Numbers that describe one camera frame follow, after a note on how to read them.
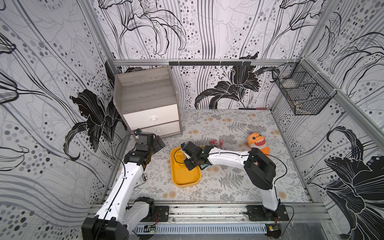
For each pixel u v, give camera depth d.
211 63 0.90
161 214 0.73
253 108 1.23
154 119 0.84
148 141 0.59
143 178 0.82
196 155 0.68
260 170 0.48
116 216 0.39
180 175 0.84
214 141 1.00
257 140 0.91
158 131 0.95
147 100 0.81
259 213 0.72
